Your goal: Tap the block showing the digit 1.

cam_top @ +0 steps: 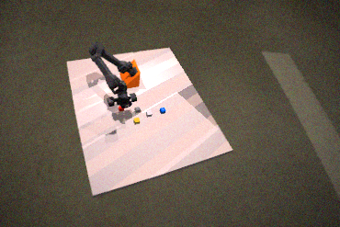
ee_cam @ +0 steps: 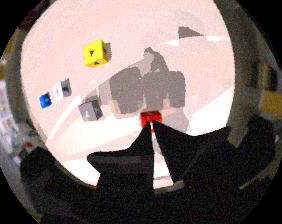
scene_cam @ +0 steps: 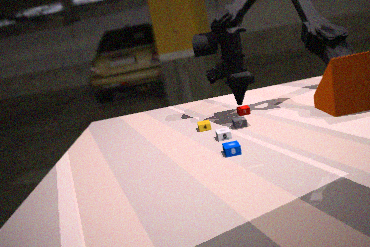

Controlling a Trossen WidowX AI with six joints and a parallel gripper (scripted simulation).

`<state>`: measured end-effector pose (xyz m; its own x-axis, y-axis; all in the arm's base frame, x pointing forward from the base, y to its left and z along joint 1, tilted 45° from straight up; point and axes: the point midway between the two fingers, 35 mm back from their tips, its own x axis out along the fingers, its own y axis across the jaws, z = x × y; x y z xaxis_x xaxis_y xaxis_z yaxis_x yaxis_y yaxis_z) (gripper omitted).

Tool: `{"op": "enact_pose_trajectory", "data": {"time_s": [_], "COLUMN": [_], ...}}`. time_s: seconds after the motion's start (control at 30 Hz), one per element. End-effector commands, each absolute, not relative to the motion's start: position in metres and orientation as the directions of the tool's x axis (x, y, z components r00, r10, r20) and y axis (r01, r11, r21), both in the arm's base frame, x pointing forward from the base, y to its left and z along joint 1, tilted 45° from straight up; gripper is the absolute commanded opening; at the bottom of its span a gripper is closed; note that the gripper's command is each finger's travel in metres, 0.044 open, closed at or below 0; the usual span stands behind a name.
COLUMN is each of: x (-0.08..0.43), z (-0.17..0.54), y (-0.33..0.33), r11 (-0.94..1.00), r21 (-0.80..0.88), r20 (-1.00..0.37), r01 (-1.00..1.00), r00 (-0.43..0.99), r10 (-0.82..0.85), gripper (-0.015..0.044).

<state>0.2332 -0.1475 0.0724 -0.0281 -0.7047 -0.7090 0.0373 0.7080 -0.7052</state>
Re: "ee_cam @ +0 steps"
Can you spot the blue block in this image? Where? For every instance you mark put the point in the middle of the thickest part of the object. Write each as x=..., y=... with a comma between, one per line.
x=45, y=103

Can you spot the yellow block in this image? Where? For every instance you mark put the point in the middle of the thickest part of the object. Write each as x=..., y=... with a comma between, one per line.
x=95, y=54

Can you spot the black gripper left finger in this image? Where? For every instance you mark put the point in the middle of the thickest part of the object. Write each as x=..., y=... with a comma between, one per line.
x=138, y=158

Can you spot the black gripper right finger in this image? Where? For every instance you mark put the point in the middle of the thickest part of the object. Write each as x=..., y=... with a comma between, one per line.
x=180, y=150

